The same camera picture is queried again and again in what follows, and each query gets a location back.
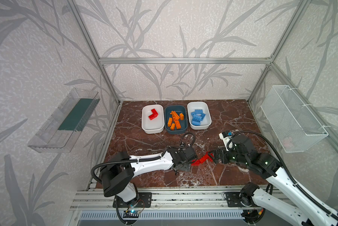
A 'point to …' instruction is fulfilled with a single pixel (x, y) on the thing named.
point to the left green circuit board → (131, 213)
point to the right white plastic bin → (206, 121)
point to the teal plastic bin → (180, 109)
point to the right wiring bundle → (253, 216)
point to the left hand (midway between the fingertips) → (185, 161)
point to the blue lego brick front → (202, 115)
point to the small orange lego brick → (181, 116)
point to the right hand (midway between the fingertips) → (214, 147)
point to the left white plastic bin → (154, 126)
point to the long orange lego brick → (174, 115)
